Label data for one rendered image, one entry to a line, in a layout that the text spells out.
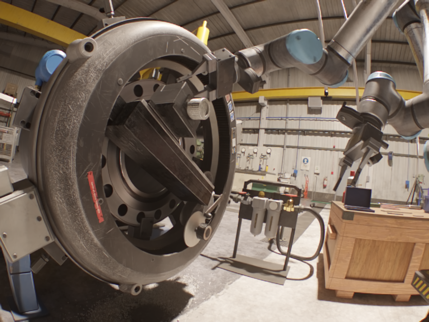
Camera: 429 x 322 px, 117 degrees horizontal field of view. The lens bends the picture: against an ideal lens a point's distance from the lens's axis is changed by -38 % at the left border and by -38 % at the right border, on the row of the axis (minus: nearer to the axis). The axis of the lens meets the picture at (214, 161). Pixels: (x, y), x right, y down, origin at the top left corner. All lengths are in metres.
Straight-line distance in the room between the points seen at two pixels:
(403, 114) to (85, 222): 0.78
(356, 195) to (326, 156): 9.95
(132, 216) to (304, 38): 0.65
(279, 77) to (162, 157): 12.94
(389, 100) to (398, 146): 11.19
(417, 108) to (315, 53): 0.31
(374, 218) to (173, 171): 0.96
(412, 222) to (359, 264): 0.35
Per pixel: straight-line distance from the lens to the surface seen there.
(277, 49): 0.57
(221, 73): 0.54
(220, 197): 0.73
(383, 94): 0.61
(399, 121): 0.67
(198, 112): 0.40
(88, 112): 0.36
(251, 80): 0.54
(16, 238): 0.39
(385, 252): 1.22
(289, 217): 1.32
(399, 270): 1.30
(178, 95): 0.41
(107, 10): 0.61
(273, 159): 7.11
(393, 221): 1.18
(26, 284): 0.80
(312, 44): 0.56
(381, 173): 11.37
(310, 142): 11.47
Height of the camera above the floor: 0.56
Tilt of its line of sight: 4 degrees up
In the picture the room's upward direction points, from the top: 8 degrees clockwise
